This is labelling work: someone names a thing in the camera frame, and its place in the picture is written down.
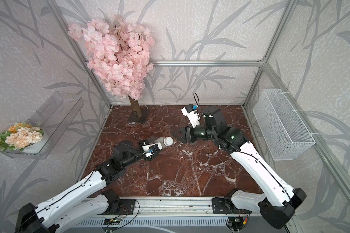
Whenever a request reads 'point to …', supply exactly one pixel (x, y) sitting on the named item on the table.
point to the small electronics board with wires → (111, 222)
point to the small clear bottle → (160, 140)
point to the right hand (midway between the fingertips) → (176, 131)
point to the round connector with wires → (236, 223)
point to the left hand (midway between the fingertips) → (159, 141)
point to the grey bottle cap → (168, 141)
